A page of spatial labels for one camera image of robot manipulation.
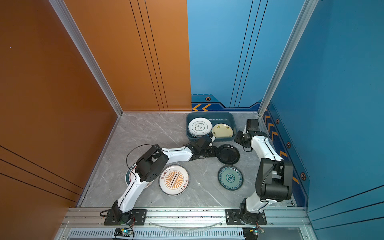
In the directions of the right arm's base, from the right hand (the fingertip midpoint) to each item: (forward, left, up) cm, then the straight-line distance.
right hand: (236, 138), depth 92 cm
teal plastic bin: (+26, +10, -8) cm, 29 cm away
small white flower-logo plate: (+16, +23, -7) cm, 29 cm away
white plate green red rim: (-19, +64, -8) cm, 67 cm away
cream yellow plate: (+13, +7, -8) cm, 16 cm away
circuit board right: (-47, -2, -12) cm, 48 cm away
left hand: (-5, +9, -7) cm, 13 cm away
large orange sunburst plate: (-22, +38, -9) cm, 45 cm away
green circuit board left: (-47, +60, -11) cm, 77 cm away
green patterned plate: (-21, +5, -10) cm, 24 cm away
